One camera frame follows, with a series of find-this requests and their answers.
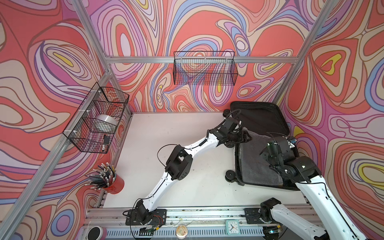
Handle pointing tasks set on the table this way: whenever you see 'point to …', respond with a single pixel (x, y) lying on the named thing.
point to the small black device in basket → (106, 139)
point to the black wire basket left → (91, 129)
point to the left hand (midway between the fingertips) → (250, 138)
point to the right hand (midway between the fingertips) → (267, 156)
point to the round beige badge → (181, 231)
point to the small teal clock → (233, 227)
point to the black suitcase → (264, 117)
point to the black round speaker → (97, 233)
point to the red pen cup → (105, 178)
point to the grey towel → (254, 169)
